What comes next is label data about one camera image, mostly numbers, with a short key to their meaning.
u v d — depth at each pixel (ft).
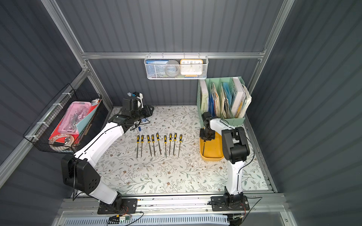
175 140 3.25
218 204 2.40
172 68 2.97
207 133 2.84
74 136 2.26
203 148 3.15
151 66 2.84
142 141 3.24
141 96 2.46
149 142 3.24
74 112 2.42
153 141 3.24
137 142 3.24
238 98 3.18
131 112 2.04
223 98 3.07
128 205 2.43
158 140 3.26
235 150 1.80
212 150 3.09
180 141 3.24
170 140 3.26
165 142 3.24
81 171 1.39
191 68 2.91
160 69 2.99
